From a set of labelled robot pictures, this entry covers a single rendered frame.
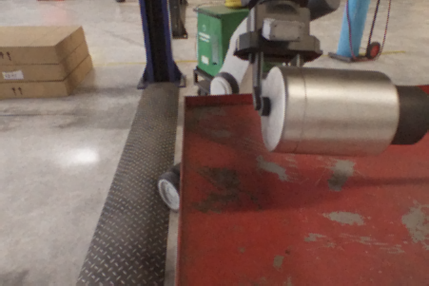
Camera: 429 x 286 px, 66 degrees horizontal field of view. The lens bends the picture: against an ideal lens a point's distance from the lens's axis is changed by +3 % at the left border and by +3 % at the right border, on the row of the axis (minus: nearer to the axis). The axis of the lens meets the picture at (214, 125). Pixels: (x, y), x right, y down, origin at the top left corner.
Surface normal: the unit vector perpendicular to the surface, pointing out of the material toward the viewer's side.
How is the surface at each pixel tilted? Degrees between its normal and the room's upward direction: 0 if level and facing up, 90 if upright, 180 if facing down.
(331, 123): 76
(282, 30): 84
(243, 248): 0
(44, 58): 90
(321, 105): 56
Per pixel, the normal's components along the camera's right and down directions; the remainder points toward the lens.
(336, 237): -0.02, -0.88
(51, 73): 0.09, 0.48
